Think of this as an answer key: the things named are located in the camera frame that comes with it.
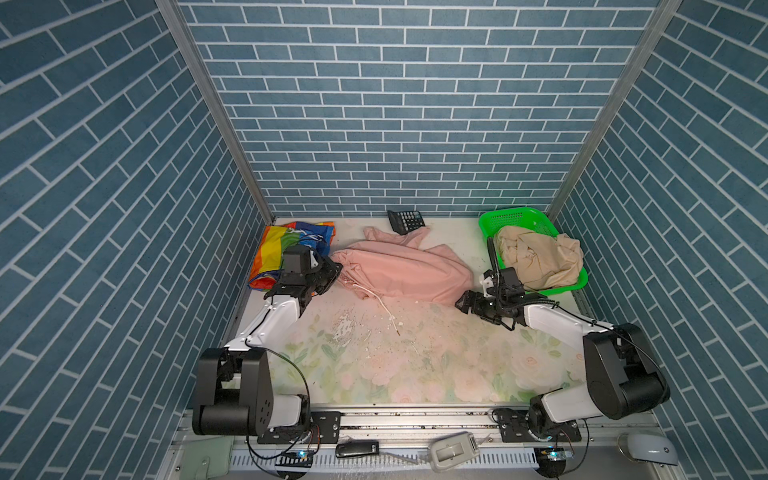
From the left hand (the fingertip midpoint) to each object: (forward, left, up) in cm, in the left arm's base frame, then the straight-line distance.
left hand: (345, 262), depth 87 cm
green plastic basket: (+26, -68, -8) cm, 73 cm away
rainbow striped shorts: (+18, +28, -11) cm, 35 cm away
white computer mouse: (-46, -71, -8) cm, 85 cm away
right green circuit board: (-46, -53, -16) cm, 73 cm away
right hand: (-8, -37, -11) cm, 39 cm away
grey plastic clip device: (-45, -28, -14) cm, 55 cm away
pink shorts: (+4, -15, -8) cm, 17 cm away
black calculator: (+30, -19, -14) cm, 38 cm away
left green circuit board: (-45, +9, -19) cm, 50 cm away
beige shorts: (+8, -66, -10) cm, 67 cm away
